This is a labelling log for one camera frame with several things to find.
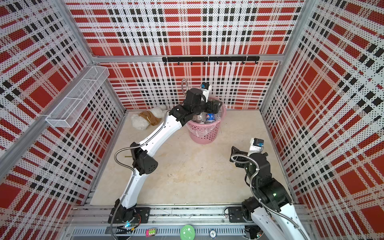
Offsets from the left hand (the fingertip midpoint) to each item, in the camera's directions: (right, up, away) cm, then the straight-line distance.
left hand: (216, 100), depth 80 cm
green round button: (-14, -62, -13) cm, 65 cm away
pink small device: (-31, -63, -13) cm, 71 cm away
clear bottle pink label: (-9, -10, +7) cm, 15 cm away
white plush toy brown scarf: (-49, -10, +25) cm, 56 cm away
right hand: (+12, -25, -9) cm, 29 cm away
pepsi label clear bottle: (-3, -10, +7) cm, 12 cm away
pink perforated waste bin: (-5, -18, +3) cm, 19 cm away
